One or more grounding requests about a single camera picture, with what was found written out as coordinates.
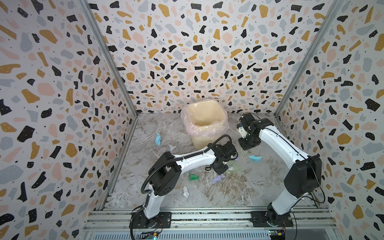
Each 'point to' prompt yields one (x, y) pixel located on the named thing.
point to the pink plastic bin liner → (206, 131)
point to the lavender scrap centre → (218, 178)
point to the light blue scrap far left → (158, 139)
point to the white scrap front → (185, 192)
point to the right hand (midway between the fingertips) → (243, 143)
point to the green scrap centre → (193, 177)
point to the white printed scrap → (231, 167)
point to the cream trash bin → (203, 112)
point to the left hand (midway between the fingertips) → (221, 166)
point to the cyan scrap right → (255, 158)
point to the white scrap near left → (171, 147)
